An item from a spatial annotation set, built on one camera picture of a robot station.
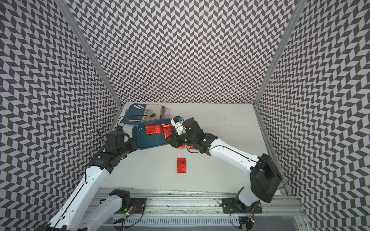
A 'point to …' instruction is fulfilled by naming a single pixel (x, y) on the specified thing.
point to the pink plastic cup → (165, 112)
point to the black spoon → (151, 115)
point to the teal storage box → (143, 140)
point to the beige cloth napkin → (157, 109)
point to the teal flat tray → (135, 112)
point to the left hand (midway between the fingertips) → (136, 143)
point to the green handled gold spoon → (146, 118)
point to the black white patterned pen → (121, 123)
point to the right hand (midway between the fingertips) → (168, 142)
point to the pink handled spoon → (135, 120)
